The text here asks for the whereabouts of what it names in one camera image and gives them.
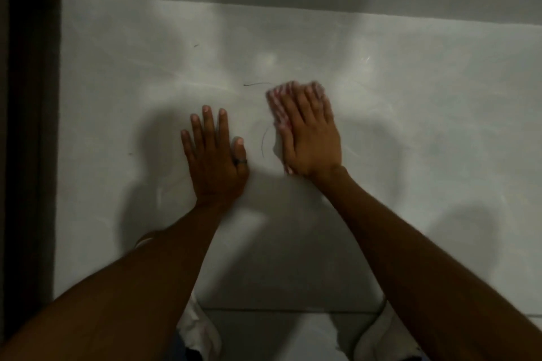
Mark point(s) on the person's white left shoe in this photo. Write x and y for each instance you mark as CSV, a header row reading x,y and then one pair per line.
x,y
199,331

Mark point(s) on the person's white right shoe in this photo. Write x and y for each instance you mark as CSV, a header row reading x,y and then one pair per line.
x,y
387,337

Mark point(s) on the dark wooden door frame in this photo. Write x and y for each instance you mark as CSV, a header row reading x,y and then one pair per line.
x,y
25,140

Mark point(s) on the person's white shoe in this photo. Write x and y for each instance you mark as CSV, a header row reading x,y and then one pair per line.
x,y
199,331
387,337

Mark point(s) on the red checkered cloth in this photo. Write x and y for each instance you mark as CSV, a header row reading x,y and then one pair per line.
x,y
279,113

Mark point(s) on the person's right forearm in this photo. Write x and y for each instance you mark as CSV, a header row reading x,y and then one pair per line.
x,y
427,272

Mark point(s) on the person's left hand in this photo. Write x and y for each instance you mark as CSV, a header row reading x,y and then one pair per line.
x,y
216,162

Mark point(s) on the person's right hand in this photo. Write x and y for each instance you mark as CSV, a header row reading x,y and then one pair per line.
x,y
311,136

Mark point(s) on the person's left forearm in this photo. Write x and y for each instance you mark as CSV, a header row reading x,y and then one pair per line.
x,y
114,293

